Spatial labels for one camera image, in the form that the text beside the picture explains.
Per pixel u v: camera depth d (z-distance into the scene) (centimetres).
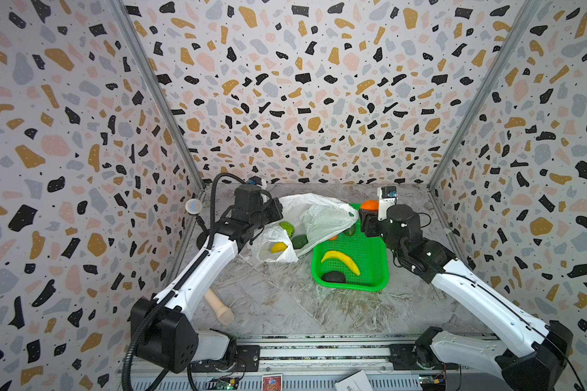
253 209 61
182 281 44
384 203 63
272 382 69
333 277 86
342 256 94
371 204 70
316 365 73
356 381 66
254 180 70
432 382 72
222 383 70
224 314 78
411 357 73
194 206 77
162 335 39
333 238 84
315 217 95
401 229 52
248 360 73
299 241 95
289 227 98
